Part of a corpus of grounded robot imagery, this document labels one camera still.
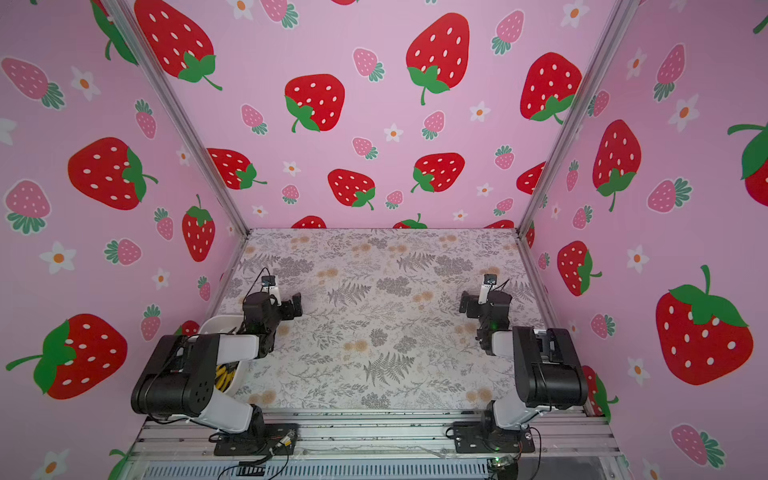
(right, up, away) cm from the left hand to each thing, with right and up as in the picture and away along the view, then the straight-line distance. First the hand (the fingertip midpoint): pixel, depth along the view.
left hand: (287, 295), depth 95 cm
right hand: (+65, +1, 0) cm, 65 cm away
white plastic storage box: (-20, -9, -2) cm, 22 cm away
